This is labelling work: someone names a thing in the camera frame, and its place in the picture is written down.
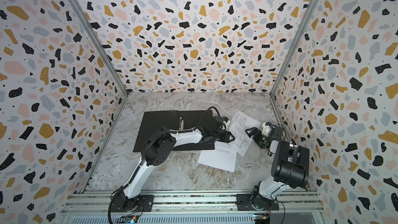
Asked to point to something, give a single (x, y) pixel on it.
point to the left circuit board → (128, 219)
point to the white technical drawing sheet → (239, 123)
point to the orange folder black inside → (152, 121)
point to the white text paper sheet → (223, 157)
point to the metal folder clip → (181, 124)
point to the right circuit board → (261, 218)
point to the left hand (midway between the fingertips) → (234, 136)
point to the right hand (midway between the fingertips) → (249, 131)
